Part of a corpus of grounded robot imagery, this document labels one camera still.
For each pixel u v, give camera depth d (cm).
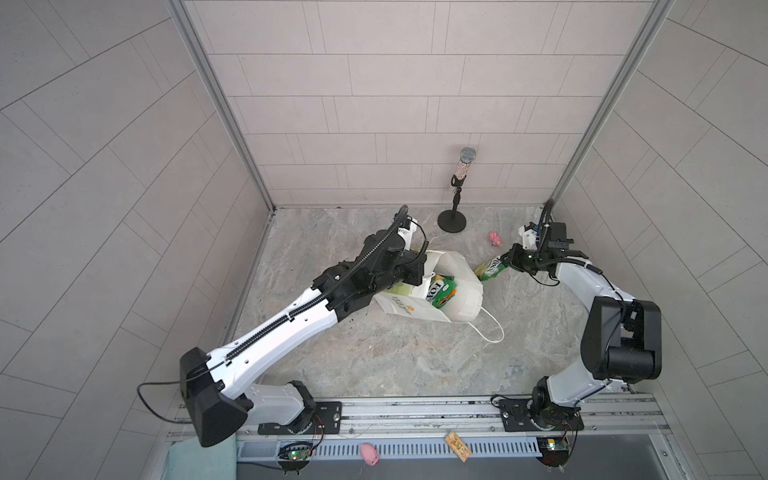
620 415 72
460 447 67
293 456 65
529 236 83
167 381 38
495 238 105
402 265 57
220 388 37
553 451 68
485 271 88
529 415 71
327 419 71
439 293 82
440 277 87
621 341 44
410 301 73
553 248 69
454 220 111
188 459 65
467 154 89
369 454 65
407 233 60
